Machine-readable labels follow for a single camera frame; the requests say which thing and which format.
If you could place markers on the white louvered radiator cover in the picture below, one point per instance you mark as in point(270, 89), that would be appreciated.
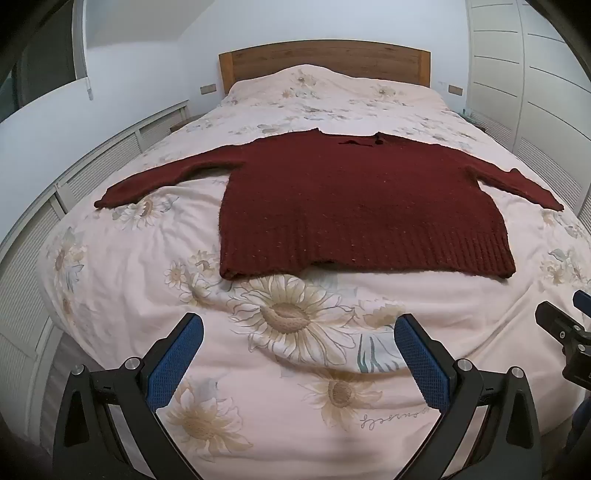
point(55, 184)

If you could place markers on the floral pink duvet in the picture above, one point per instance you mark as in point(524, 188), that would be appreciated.
point(286, 350)

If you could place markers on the wall socket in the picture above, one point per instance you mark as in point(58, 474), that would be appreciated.
point(455, 89)
point(208, 88)

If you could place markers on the wooden headboard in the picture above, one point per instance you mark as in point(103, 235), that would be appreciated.
point(323, 57)

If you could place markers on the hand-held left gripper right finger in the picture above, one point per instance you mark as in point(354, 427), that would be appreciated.
point(424, 360)

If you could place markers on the window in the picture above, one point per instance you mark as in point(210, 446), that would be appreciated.
point(41, 55)

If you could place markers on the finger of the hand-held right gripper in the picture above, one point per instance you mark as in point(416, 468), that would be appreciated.
point(582, 304)
point(556, 325)

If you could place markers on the white panelled wardrobe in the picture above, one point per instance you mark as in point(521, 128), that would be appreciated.
point(526, 74)

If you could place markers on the dark red knitted sweater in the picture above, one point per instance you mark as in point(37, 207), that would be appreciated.
point(351, 203)

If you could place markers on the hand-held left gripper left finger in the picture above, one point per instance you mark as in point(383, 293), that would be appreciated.
point(178, 355)

